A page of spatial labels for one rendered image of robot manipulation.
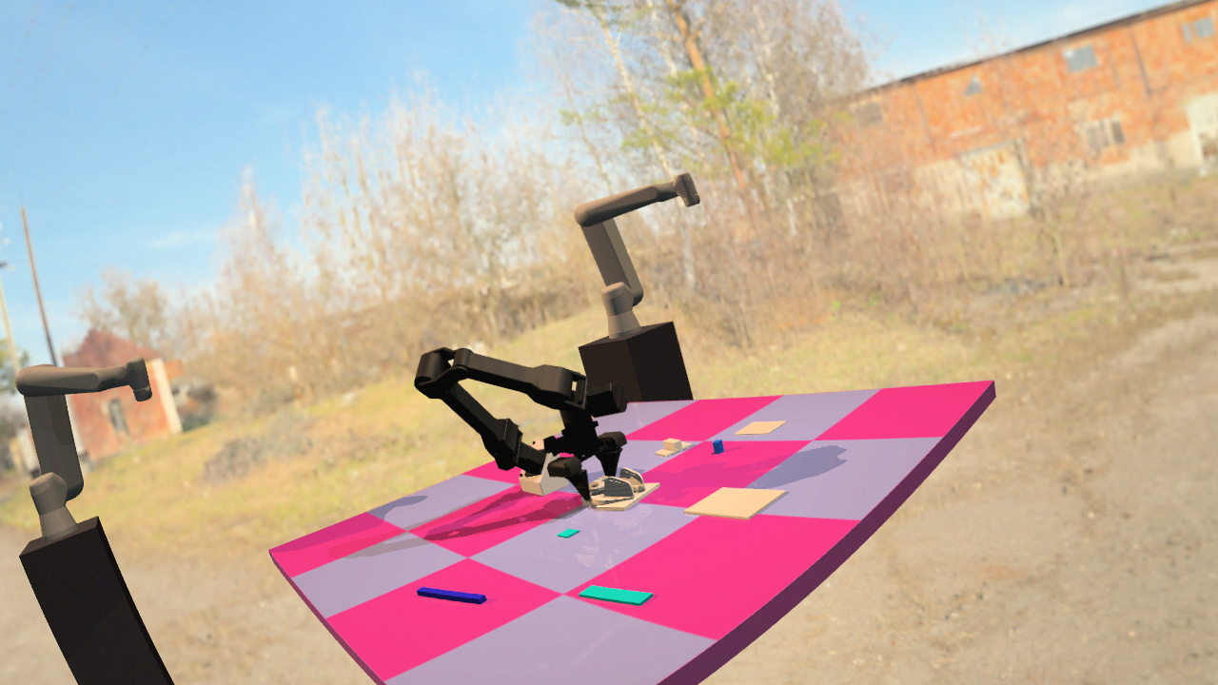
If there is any teal flat bar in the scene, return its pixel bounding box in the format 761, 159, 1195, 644
579, 585, 653, 606

